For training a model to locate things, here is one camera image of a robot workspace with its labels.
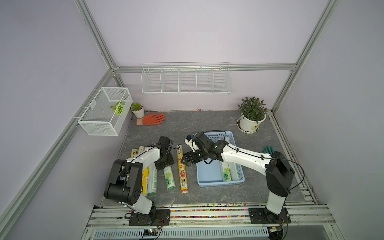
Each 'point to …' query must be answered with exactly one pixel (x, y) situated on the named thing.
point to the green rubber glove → (268, 150)
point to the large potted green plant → (254, 111)
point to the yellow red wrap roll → (182, 175)
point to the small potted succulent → (138, 110)
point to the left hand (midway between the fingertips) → (168, 165)
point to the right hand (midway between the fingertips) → (186, 158)
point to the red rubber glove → (151, 119)
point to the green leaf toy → (118, 107)
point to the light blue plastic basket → (218, 172)
